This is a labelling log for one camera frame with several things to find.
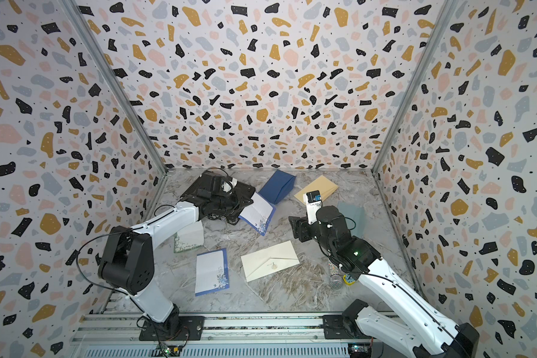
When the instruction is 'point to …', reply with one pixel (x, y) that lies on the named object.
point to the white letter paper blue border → (212, 272)
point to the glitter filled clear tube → (335, 279)
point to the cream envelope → (269, 260)
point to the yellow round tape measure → (348, 280)
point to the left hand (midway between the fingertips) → (255, 200)
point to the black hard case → (218, 196)
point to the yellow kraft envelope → (322, 184)
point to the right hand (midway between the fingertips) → (297, 216)
